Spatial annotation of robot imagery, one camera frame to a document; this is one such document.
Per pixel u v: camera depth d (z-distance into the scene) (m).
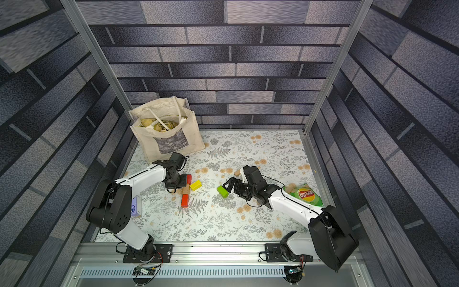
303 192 0.83
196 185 0.92
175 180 0.78
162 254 0.74
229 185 0.74
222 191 0.91
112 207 0.46
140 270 0.71
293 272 0.72
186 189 0.90
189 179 0.94
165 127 0.90
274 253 0.73
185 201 0.86
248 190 0.71
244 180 0.76
